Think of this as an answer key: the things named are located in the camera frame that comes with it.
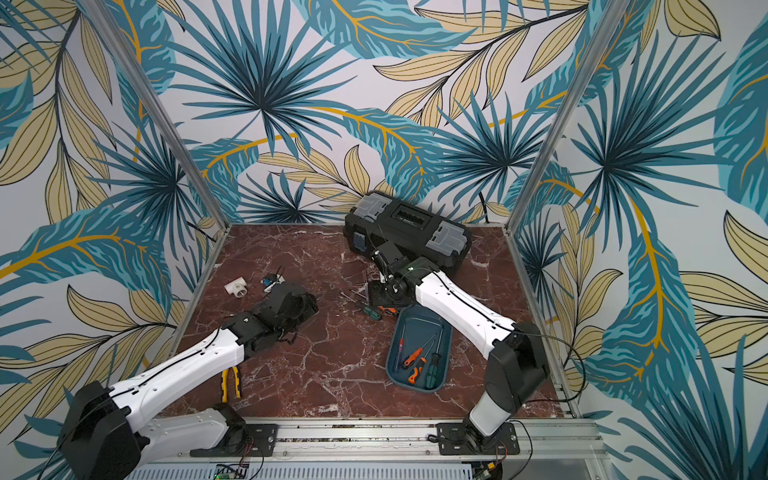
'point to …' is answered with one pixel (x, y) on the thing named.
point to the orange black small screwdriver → (416, 354)
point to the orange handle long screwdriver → (418, 368)
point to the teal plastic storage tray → (421, 323)
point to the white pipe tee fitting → (237, 287)
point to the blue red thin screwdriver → (401, 346)
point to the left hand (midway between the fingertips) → (311, 305)
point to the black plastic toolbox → (376, 217)
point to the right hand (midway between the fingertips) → (377, 297)
